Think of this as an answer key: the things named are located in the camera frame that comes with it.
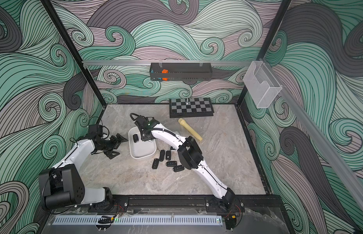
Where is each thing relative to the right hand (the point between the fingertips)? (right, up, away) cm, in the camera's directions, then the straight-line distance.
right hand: (149, 135), depth 95 cm
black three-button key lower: (+19, -18, -10) cm, 28 cm away
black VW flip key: (+13, -12, -4) cm, 18 cm away
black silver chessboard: (+34, +20, +19) cm, 44 cm away
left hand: (-14, -4, -10) cm, 17 cm away
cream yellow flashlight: (+23, +9, +9) cm, 26 cm away
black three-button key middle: (+15, -16, -9) cm, 24 cm away
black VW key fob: (-11, -2, +3) cm, 11 cm away
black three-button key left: (+5, -16, -9) cm, 19 cm away
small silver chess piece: (+27, +24, +21) cm, 42 cm away
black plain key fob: (+9, -12, -5) cm, 16 cm away
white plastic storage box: (-5, -9, -1) cm, 11 cm away
